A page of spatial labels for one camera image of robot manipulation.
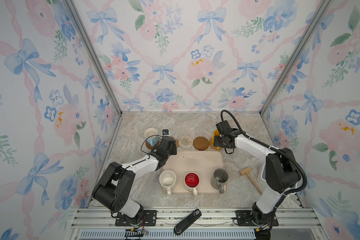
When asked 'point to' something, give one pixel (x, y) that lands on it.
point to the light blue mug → (151, 134)
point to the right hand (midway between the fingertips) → (219, 141)
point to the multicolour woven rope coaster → (185, 142)
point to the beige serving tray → (203, 162)
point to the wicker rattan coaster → (212, 145)
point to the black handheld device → (185, 223)
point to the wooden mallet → (246, 170)
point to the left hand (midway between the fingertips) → (173, 142)
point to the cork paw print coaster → (177, 142)
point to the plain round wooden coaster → (201, 143)
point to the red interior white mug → (191, 181)
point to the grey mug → (218, 180)
